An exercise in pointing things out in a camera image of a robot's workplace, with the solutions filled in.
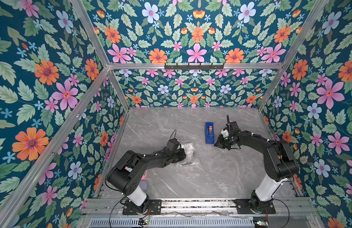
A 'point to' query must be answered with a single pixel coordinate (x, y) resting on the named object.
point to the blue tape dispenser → (210, 133)
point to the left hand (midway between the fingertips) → (189, 154)
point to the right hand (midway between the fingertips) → (217, 142)
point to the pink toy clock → (143, 176)
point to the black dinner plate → (187, 163)
